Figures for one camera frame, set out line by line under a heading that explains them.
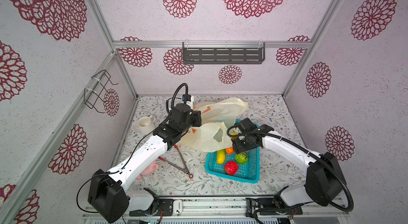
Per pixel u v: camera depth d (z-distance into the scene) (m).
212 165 0.87
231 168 0.80
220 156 0.87
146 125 0.97
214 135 0.71
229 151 0.87
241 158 0.83
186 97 0.65
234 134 0.70
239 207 0.76
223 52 0.95
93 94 0.75
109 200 0.39
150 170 0.80
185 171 0.83
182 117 0.56
